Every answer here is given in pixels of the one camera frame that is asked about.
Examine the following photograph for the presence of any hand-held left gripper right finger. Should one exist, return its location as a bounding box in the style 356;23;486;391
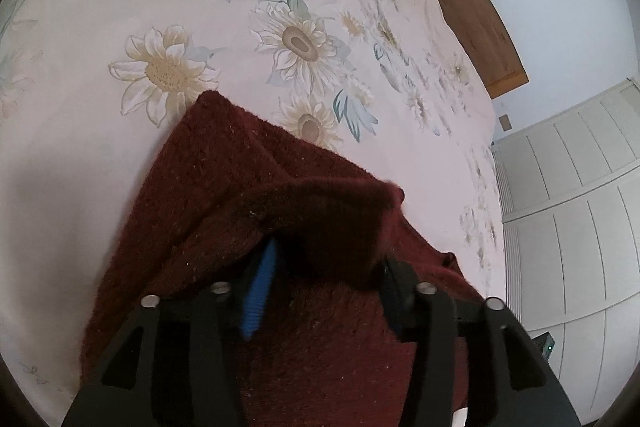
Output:
374;256;582;427

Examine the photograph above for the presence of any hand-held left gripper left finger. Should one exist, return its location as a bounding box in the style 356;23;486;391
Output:
60;239;281;427

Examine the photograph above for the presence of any dark red knitted sweater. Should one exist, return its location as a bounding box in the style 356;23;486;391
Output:
80;89;497;427

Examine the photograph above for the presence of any small device with green light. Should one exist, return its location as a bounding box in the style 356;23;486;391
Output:
531;332;557;364

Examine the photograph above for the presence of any white panelled wardrobe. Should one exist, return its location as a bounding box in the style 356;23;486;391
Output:
491;77;640;424

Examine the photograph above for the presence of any wooden headboard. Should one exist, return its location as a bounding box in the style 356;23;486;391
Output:
344;0;530;100

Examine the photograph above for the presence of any floral pink duvet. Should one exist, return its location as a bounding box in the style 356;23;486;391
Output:
0;0;505;427

